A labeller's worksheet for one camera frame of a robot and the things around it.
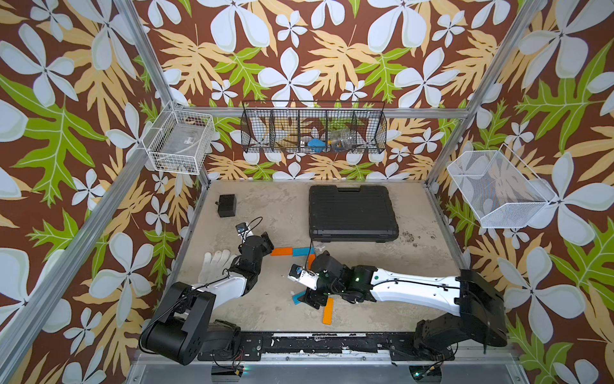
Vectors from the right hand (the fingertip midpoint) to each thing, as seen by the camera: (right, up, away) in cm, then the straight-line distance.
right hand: (300, 285), depth 77 cm
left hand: (-16, +16, +14) cm, 26 cm away
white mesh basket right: (+68, +31, +3) cm, 75 cm away
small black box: (-34, +26, +30) cm, 52 cm away
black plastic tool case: (+21, +22, +21) cm, 38 cm away
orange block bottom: (+9, -11, +4) cm, 15 cm away
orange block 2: (+3, +11, -12) cm, 17 cm away
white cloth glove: (-34, +3, +14) cm, 37 cm away
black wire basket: (+5, +59, +20) cm, 62 cm away
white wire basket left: (-45, +49, +8) cm, 67 cm away
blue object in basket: (+6, +51, +18) cm, 54 cm away
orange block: (-8, +7, +21) cm, 24 cm away
